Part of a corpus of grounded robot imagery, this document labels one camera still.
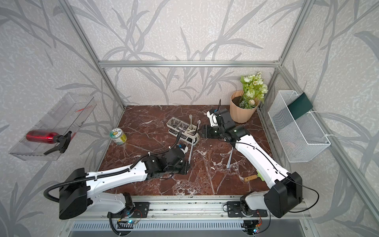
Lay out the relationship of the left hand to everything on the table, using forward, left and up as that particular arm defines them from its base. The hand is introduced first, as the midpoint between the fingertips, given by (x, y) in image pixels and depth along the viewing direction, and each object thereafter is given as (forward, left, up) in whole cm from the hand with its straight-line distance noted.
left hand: (192, 168), depth 77 cm
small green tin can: (+23, +48, -4) cm, 53 cm away
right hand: (+16, -5, +12) cm, 21 cm away
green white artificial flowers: (+44, -37, +19) cm, 61 cm away
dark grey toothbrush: (+30, +2, +7) cm, 31 cm away
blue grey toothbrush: (+9, -23, -10) cm, 27 cm away
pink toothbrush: (+25, -4, +7) cm, 26 cm away
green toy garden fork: (-2, -32, -8) cm, 33 cm away
